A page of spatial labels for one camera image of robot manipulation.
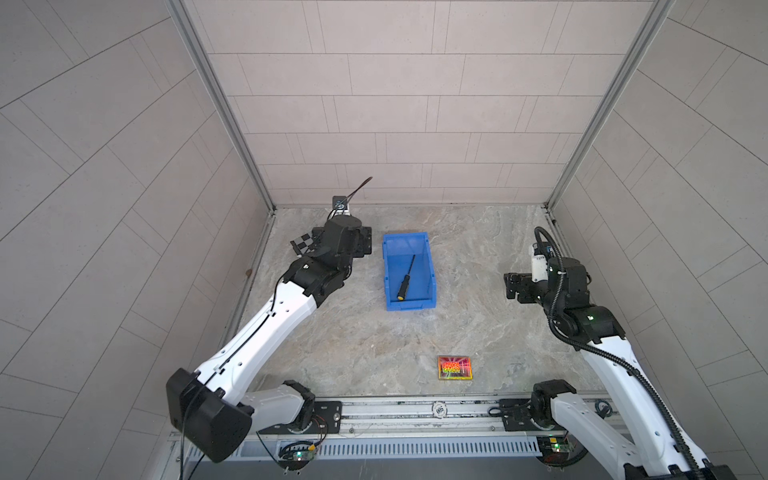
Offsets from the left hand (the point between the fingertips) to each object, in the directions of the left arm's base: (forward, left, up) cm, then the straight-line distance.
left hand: (353, 225), depth 76 cm
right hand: (-8, -43, -9) cm, 45 cm away
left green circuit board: (-46, +10, -25) cm, 53 cm away
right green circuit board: (-44, -48, -26) cm, 70 cm away
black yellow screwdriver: (-2, -14, -25) cm, 29 cm away
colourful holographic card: (-27, -27, -25) cm, 46 cm away
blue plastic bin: (+11, -12, -27) cm, 32 cm away
